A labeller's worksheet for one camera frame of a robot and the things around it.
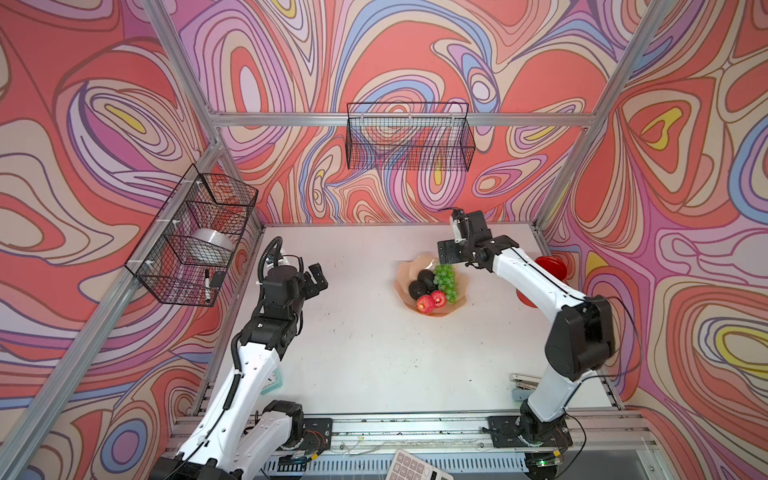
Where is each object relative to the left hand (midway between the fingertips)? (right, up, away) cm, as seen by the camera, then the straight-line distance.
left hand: (308, 269), depth 78 cm
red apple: (+32, -11, +11) cm, 36 cm away
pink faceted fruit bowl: (+28, -2, +24) cm, 37 cm away
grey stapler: (+57, -30, 0) cm, 65 cm away
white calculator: (+25, -46, -9) cm, 53 cm away
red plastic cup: (+73, 0, +13) cm, 74 cm away
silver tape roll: (-22, +6, -7) cm, 24 cm away
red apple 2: (+37, -10, +15) cm, 41 cm away
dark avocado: (+34, -4, +19) cm, 39 cm away
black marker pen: (-23, -4, -6) cm, 24 cm away
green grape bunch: (+39, -5, +16) cm, 43 cm away
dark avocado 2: (+31, -8, +18) cm, 36 cm away
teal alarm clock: (-10, -31, +2) cm, 33 cm away
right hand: (+42, +4, +13) cm, 44 cm away
